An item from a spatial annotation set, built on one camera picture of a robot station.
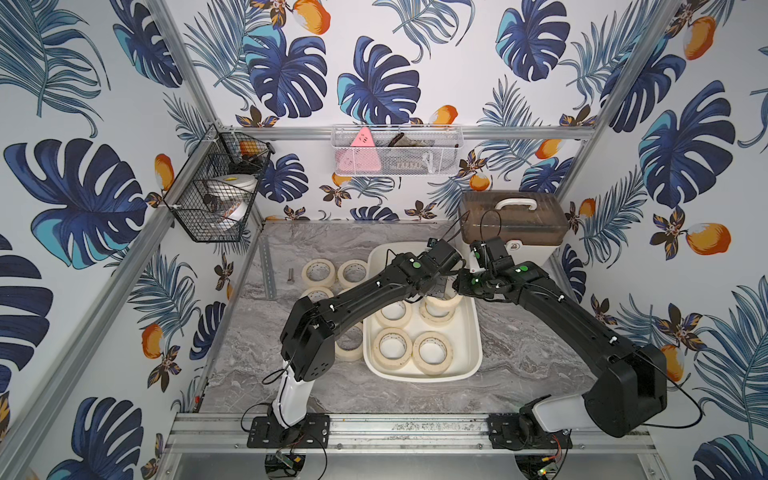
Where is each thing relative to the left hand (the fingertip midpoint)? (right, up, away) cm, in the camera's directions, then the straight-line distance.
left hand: (435, 279), depth 83 cm
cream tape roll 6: (-12, -21, +5) cm, 24 cm away
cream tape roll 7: (-2, -24, -1) cm, 25 cm away
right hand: (+7, -1, +1) cm, 7 cm away
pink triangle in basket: (-21, +36, +7) cm, 43 cm away
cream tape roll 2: (-25, -20, +7) cm, 33 cm away
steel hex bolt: (-46, -2, +21) cm, 51 cm away
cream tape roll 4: (-10, -12, +11) cm, 20 cm away
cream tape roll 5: (0, -14, +8) cm, 16 cm away
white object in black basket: (-62, +24, +8) cm, 67 cm away
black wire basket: (-64, +38, +9) cm, 76 cm away
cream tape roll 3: (+2, -9, +2) cm, 9 cm away
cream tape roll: (-38, 0, +24) cm, 44 cm away
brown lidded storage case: (+32, +18, +10) cm, 38 cm away
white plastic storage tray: (+10, -21, +4) cm, 24 cm away
